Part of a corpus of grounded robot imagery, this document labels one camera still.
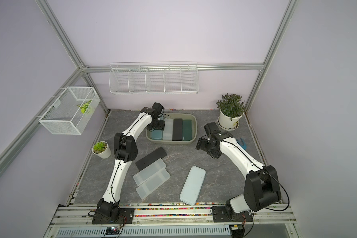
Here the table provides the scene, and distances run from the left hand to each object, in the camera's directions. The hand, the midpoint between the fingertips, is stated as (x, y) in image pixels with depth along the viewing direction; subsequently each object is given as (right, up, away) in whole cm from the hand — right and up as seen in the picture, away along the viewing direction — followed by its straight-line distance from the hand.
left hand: (159, 128), depth 104 cm
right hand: (+29, -12, -18) cm, 36 cm away
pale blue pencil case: (+22, -34, -23) cm, 46 cm away
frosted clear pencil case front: (-4, -33, -23) cm, 41 cm away
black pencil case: (+13, -1, +4) cm, 13 cm away
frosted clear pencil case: (+6, -2, +2) cm, 7 cm away
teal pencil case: (-1, -5, -3) cm, 6 cm away
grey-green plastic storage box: (+18, +9, +9) cm, 22 cm away
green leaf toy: (-38, +13, -23) cm, 46 cm away
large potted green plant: (+48, +13, -10) cm, 51 cm away
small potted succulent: (-32, -13, -15) cm, 38 cm away
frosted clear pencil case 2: (-3, -26, -17) cm, 31 cm away
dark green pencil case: (+20, -2, +1) cm, 20 cm away
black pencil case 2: (0, -17, -7) cm, 18 cm away
